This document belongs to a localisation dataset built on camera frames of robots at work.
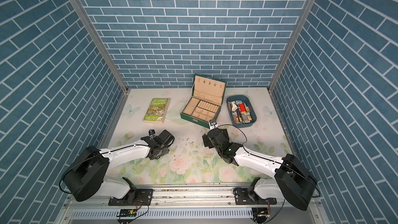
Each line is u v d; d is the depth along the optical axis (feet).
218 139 2.07
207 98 3.48
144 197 2.41
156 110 3.44
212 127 2.42
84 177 1.39
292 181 1.39
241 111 3.45
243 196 2.41
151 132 2.64
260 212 2.31
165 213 2.53
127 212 2.37
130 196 2.14
